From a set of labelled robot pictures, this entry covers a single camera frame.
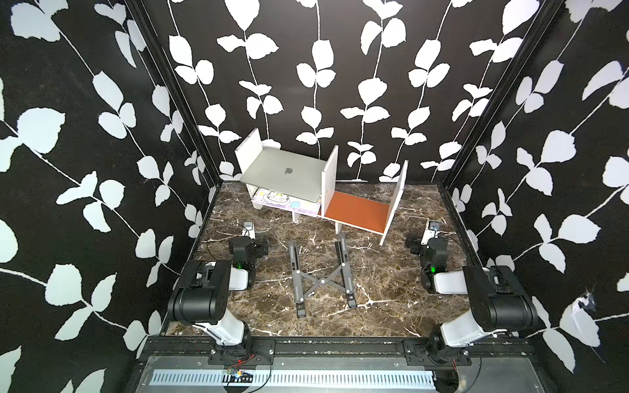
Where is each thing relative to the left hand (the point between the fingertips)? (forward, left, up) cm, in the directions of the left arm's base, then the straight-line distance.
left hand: (251, 231), depth 95 cm
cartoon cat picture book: (+10, -13, +5) cm, 17 cm away
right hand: (-4, -68, +1) cm, 68 cm away
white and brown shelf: (+8, -36, +3) cm, 37 cm away
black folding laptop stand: (-18, -34, -5) cm, 39 cm away
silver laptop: (+12, -15, +19) cm, 27 cm away
